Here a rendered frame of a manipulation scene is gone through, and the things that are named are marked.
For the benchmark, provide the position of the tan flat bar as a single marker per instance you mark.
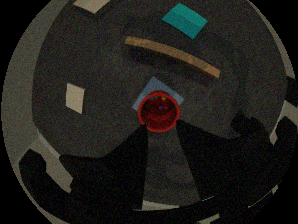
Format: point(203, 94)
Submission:
point(172, 54)

